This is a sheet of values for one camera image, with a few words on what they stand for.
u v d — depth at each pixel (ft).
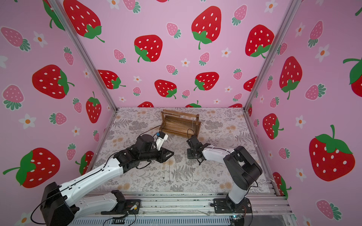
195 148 2.38
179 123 3.64
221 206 2.40
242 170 1.55
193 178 2.75
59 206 1.24
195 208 2.41
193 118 2.82
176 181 2.75
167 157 2.32
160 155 2.13
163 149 2.21
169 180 2.75
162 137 2.22
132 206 2.36
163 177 2.76
